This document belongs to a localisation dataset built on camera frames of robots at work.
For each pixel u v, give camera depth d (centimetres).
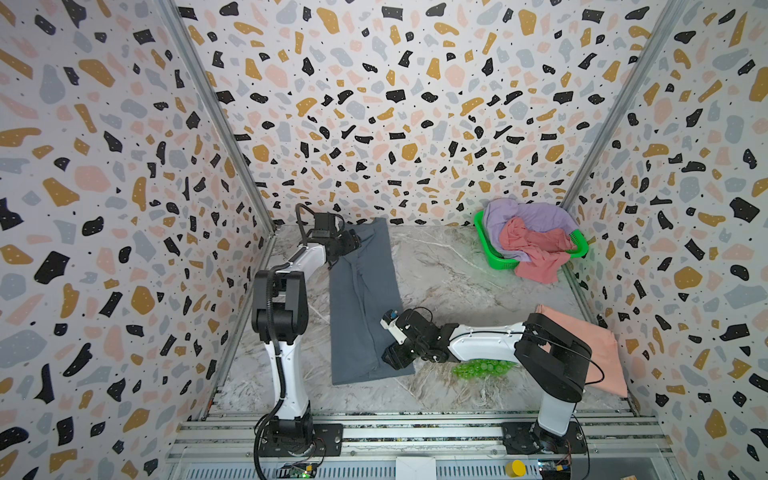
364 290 102
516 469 66
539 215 117
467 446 73
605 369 86
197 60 77
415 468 66
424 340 69
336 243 90
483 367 82
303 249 70
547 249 109
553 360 48
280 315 57
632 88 84
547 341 50
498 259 103
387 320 80
